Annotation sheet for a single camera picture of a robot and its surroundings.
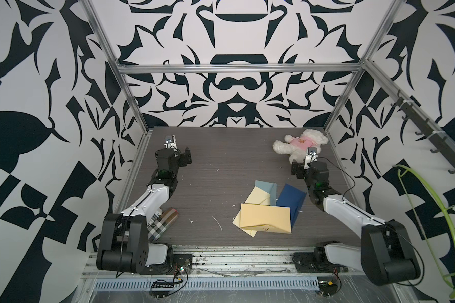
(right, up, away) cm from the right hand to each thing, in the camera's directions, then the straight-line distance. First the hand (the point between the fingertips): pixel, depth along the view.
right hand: (305, 156), depth 87 cm
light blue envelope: (-15, -16, +9) cm, 24 cm away
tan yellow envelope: (-19, -28, -2) cm, 34 cm away
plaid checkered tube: (-64, -27, -5) cm, 69 cm away
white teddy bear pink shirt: (+2, +4, +14) cm, 15 cm away
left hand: (-59, +5, -1) cm, 59 cm away
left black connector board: (-60, -48, -15) cm, 79 cm away
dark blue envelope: (-3, -21, +9) cm, 24 cm away
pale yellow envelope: (-21, -20, +5) cm, 29 cm away
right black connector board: (+2, -48, -16) cm, 51 cm away
